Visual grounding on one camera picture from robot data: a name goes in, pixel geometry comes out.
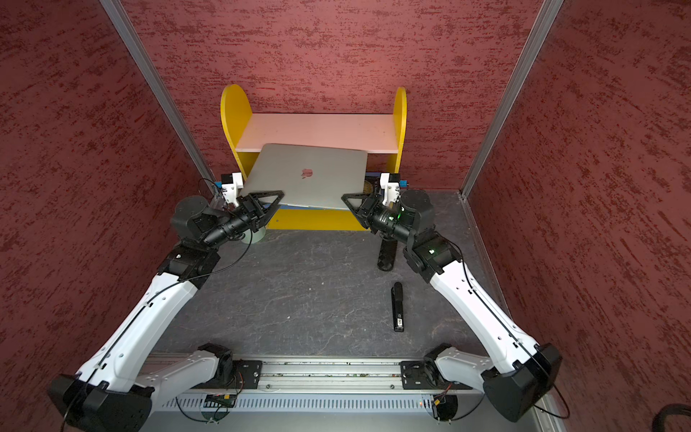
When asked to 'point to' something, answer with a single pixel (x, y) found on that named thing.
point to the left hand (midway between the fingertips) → (284, 203)
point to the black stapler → (398, 307)
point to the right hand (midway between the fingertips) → (337, 208)
